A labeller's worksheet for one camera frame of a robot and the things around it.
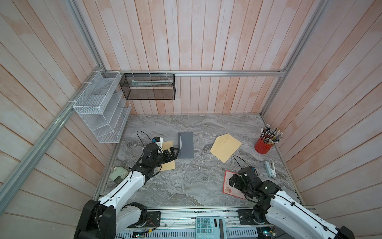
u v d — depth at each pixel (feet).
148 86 2.87
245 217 2.40
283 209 1.69
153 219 2.40
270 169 2.90
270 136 2.81
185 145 3.39
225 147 3.34
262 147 3.04
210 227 2.30
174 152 2.44
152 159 2.09
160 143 2.50
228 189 2.68
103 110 2.22
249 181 2.05
